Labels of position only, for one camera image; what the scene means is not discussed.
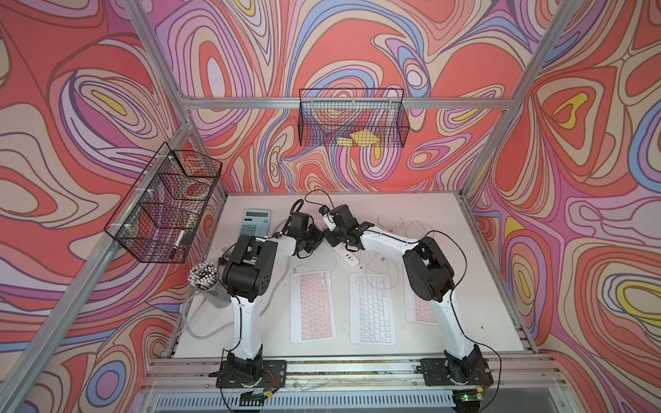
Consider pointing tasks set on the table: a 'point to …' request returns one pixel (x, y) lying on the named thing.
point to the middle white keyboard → (372, 319)
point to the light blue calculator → (256, 223)
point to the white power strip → (350, 256)
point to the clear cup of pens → (204, 276)
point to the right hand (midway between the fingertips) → (330, 237)
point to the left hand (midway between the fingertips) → (329, 236)
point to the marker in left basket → (176, 243)
